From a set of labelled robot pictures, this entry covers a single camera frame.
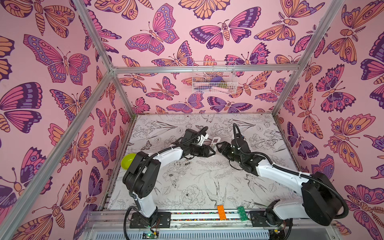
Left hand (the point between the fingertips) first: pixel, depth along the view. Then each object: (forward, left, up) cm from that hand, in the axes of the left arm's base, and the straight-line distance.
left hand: (213, 152), depth 85 cm
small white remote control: (+7, -1, 0) cm, 8 cm away
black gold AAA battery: (-1, +15, -12) cm, 19 cm away
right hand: (+3, -2, +4) cm, 5 cm away
